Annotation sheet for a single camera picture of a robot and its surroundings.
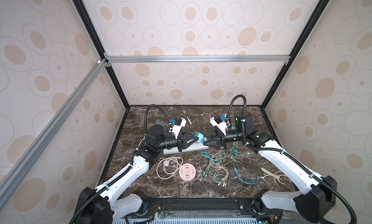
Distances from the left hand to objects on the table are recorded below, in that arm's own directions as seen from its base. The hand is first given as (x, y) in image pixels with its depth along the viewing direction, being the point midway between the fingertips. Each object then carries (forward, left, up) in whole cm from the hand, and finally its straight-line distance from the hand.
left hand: (198, 139), depth 65 cm
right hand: (+1, -3, -2) cm, 4 cm away
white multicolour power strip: (-1, +1, -6) cm, 6 cm away
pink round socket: (-6, +5, -27) cm, 29 cm away
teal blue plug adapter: (+2, 0, +1) cm, 2 cm away
